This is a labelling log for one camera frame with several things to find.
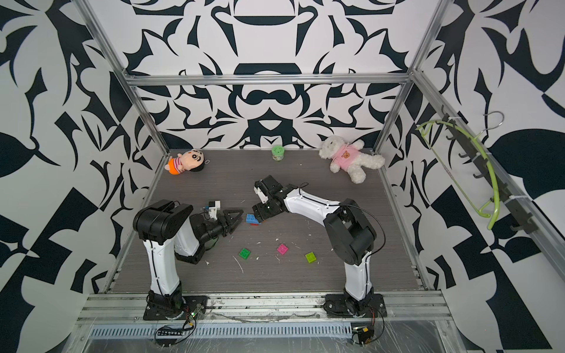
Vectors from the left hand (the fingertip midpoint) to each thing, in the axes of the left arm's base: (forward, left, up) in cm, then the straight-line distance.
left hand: (241, 211), depth 92 cm
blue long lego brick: (-3, -4, -1) cm, 5 cm away
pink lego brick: (-15, -16, -4) cm, 22 cm away
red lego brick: (-4, -5, -4) cm, 8 cm away
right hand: (0, -8, +1) cm, 8 cm away
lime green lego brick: (-18, -27, -4) cm, 33 cm away
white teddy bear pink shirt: (+26, -50, +3) cm, 57 cm away
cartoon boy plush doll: (+26, +24, +3) cm, 36 cm away
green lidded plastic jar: (+33, -16, 0) cm, 37 cm away
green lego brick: (-16, -2, -4) cm, 16 cm away
